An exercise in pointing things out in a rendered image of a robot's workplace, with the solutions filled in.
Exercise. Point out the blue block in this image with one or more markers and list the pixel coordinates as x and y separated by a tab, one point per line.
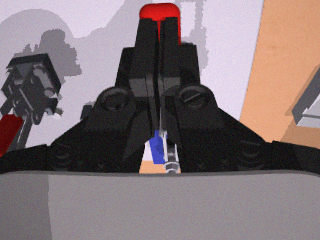
156	145

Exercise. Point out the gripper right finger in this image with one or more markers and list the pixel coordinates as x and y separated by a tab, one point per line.
207	138

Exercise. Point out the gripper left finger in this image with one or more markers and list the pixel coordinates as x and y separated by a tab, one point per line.
123	118

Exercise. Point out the pale grey flat plate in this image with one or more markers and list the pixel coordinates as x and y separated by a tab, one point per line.
84	40

